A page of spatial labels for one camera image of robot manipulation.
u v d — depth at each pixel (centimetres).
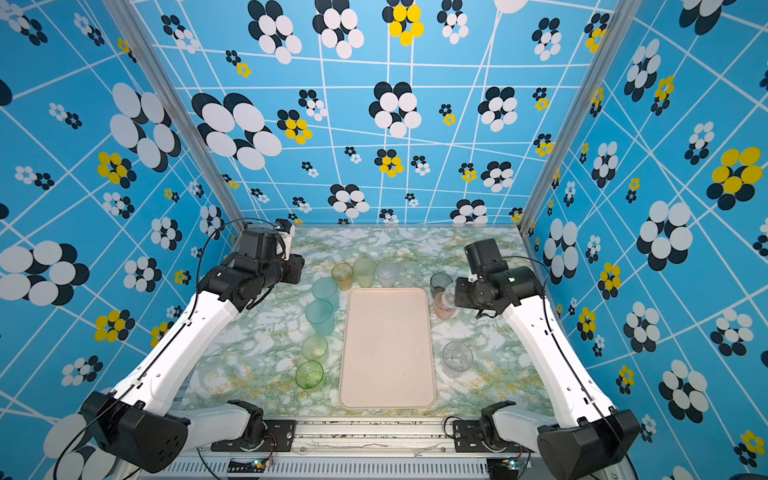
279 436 74
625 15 68
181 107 86
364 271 99
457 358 86
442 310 96
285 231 66
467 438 73
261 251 57
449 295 79
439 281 99
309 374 83
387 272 101
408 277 105
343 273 102
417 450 72
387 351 87
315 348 88
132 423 37
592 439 36
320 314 93
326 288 98
